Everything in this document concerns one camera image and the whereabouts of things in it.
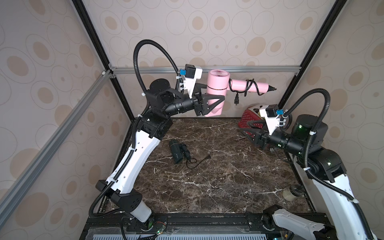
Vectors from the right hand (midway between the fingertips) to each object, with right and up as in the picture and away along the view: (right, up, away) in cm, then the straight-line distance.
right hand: (244, 128), depth 55 cm
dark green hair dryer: (-28, -14, +42) cm, 53 cm away
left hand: (-9, +10, -8) cm, 16 cm away
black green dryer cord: (-9, -18, +42) cm, 47 cm away
